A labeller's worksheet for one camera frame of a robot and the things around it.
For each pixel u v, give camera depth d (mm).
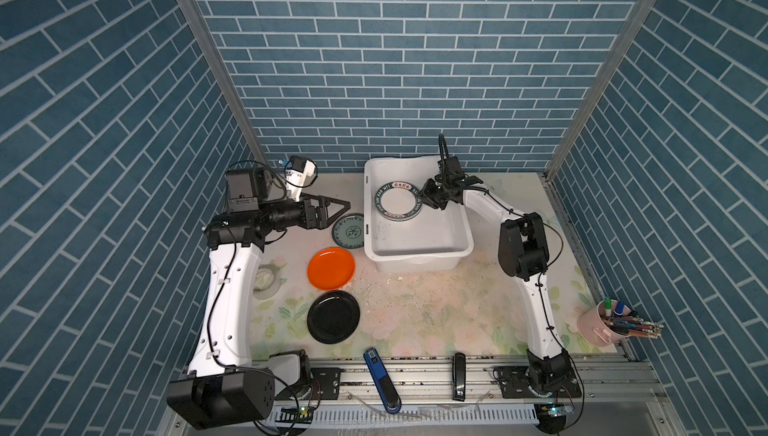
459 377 728
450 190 810
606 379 756
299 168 593
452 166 847
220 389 356
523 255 627
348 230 1044
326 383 740
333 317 825
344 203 622
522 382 735
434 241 1005
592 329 767
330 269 937
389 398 722
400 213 1052
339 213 616
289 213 575
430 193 937
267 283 908
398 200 1089
